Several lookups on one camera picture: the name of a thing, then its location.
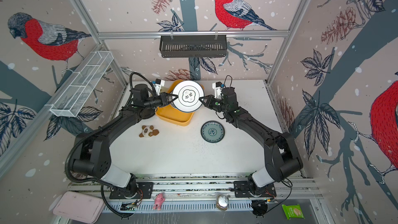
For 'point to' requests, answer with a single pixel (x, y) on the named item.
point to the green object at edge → (293, 211)
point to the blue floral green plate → (212, 131)
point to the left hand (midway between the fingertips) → (176, 97)
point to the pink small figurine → (158, 200)
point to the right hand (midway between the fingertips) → (198, 100)
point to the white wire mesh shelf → (74, 96)
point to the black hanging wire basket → (176, 46)
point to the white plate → (189, 93)
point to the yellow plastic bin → (171, 113)
